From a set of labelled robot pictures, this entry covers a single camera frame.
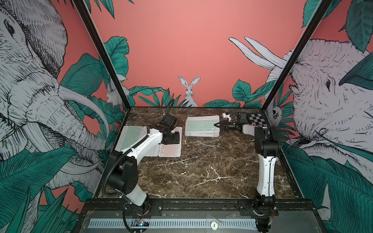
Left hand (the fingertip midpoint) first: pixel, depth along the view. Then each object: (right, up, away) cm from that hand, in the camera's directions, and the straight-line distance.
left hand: (177, 138), depth 88 cm
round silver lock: (+20, -41, -18) cm, 49 cm away
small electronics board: (-16, -39, -18) cm, 46 cm away
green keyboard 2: (-37, 0, +16) cm, 41 cm away
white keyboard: (-15, -10, +7) cm, 19 cm away
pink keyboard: (-5, -9, +7) cm, 13 cm away
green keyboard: (+16, +8, +16) cm, 24 cm away
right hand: (+26, +9, +11) cm, 29 cm away
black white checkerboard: (+60, +12, +23) cm, 65 cm away
